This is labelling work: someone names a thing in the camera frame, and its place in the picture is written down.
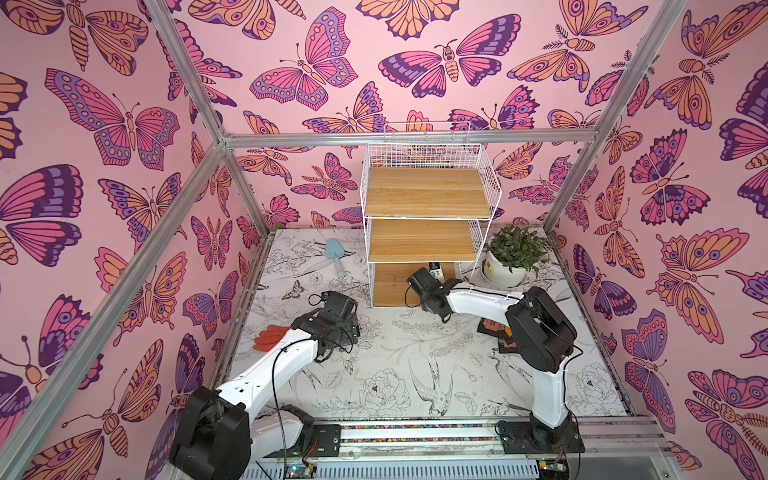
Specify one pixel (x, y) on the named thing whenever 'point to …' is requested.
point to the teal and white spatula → (334, 248)
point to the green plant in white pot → (512, 252)
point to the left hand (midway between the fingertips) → (343, 330)
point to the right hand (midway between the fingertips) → (434, 298)
